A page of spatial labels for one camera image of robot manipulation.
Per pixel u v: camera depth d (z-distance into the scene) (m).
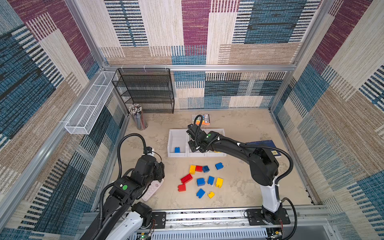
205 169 0.87
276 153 0.96
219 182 0.83
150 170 0.56
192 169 0.89
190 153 0.92
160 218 0.75
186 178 0.86
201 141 0.69
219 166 0.92
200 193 0.81
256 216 0.74
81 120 0.91
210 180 0.85
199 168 0.89
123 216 0.48
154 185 0.82
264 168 0.51
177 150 0.96
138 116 0.99
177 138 1.04
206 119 1.13
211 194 0.81
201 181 0.85
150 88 1.08
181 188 0.83
